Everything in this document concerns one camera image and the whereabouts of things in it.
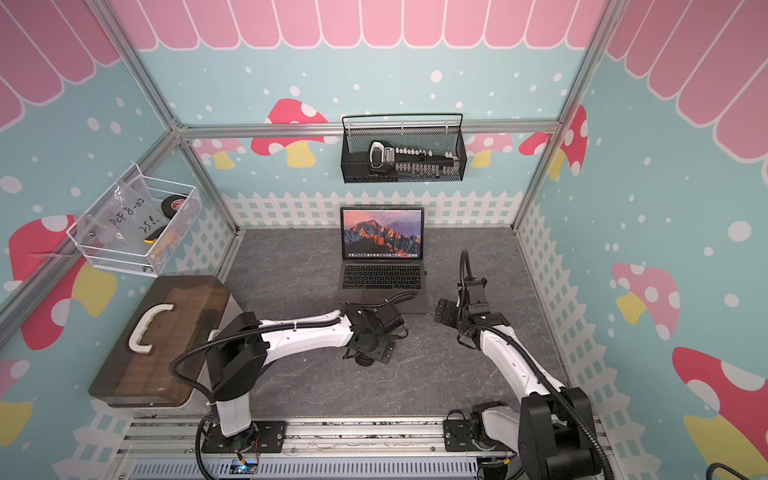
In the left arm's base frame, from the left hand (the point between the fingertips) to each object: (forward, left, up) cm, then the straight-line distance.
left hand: (372, 352), depth 86 cm
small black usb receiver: (+30, -17, -2) cm, 34 cm away
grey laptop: (+36, -1, 0) cm, 36 cm away
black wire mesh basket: (+57, +7, +33) cm, 66 cm away
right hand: (+11, -22, +5) cm, 25 cm away
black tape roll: (+27, +54, +31) cm, 68 cm away
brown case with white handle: (+3, +50, +16) cm, 52 cm away
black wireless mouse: (-2, +2, -1) cm, 3 cm away
